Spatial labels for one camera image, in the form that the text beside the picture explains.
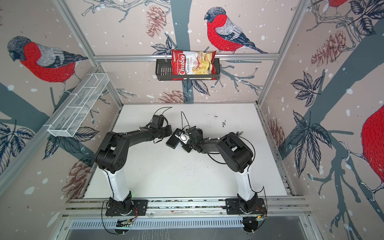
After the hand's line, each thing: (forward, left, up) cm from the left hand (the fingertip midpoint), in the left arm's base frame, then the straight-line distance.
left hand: (173, 130), depth 99 cm
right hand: (-8, -6, -5) cm, 11 cm away
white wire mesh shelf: (-9, +48, +26) cm, 55 cm away
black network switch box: (-6, -1, -3) cm, 7 cm away
